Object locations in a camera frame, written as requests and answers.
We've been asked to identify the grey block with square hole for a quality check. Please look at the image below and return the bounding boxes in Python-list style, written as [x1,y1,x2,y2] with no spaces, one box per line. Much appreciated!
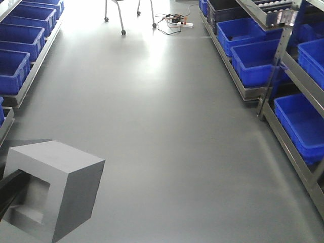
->
[0,141,106,243]

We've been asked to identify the dark navy plastic bin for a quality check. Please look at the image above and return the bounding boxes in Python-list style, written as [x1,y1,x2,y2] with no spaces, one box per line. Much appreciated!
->
[207,0,254,35]

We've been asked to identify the steel rack with white rollers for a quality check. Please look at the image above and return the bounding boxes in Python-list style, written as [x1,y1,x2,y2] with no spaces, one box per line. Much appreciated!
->
[235,0,324,225]

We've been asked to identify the chair with castors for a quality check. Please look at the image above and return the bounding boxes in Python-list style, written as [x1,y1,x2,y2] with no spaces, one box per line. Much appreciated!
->
[104,0,156,36]

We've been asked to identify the black charger with cables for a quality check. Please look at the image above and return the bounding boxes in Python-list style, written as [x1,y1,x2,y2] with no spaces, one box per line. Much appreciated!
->
[154,12,189,35]

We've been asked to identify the low steel rack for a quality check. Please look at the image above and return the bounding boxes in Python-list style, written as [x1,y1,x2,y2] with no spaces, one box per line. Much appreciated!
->
[0,0,65,109]
[0,106,15,149]
[198,7,273,102]

